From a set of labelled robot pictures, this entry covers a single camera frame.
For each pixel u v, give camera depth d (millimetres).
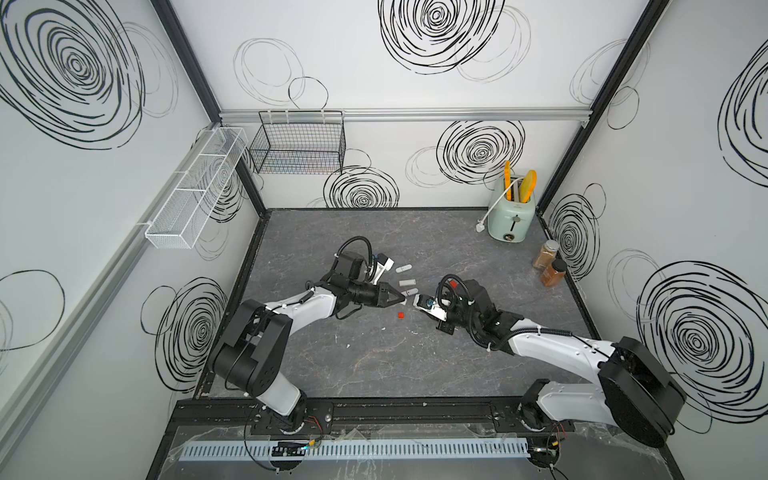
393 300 807
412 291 967
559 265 941
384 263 804
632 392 422
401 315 913
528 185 991
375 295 760
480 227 1119
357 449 963
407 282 991
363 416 753
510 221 1014
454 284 696
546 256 968
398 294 811
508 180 1035
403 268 1022
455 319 723
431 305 702
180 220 719
